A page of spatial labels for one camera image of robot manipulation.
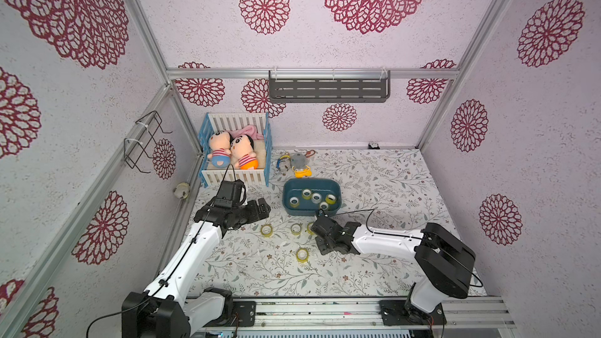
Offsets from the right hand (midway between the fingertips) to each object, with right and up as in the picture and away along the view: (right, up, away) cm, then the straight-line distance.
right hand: (328, 239), depth 89 cm
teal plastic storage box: (+2, +19, +12) cm, 22 cm away
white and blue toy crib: (-45, +49, +20) cm, 69 cm away
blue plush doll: (-47, +39, +18) cm, 63 cm away
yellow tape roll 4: (-8, +8, -17) cm, 20 cm away
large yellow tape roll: (-24, +3, +3) cm, 24 cm away
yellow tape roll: (-13, +13, +11) cm, 22 cm away
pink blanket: (-36, +46, +22) cm, 63 cm away
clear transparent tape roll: (-4, +15, +11) cm, 19 cm away
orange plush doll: (-37, +36, +14) cm, 54 cm away
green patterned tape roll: (-10, -5, -3) cm, 12 cm away
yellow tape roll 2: (-8, +16, +13) cm, 22 cm away
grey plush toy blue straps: (-18, +30, +20) cm, 40 cm away
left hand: (-25, +11, -7) cm, 29 cm away
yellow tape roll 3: (-13, +3, +3) cm, 13 cm away
